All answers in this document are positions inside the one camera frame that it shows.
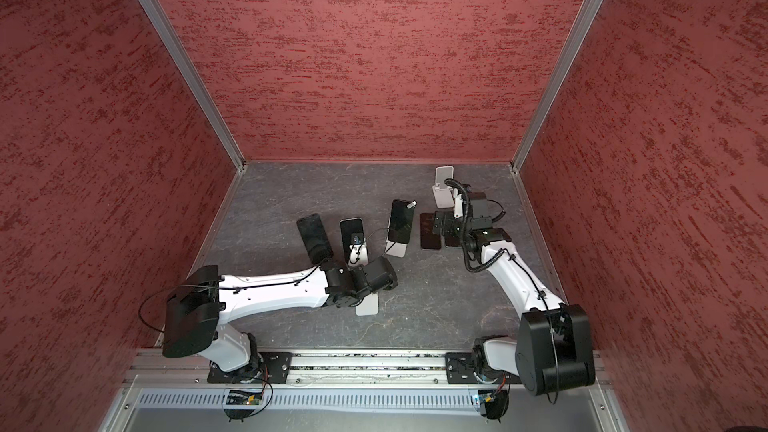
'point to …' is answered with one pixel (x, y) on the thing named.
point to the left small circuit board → (239, 397)
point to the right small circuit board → (487, 394)
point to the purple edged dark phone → (429, 239)
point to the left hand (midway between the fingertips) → (366, 276)
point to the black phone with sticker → (401, 220)
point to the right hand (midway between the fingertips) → (445, 223)
